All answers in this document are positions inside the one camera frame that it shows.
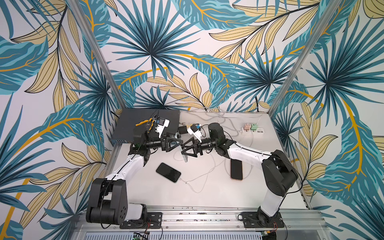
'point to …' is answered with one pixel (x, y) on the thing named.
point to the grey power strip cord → (223, 120)
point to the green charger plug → (254, 127)
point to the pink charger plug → (247, 126)
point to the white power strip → (259, 132)
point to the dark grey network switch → (127, 119)
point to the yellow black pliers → (155, 117)
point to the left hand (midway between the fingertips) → (180, 141)
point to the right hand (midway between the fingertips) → (174, 160)
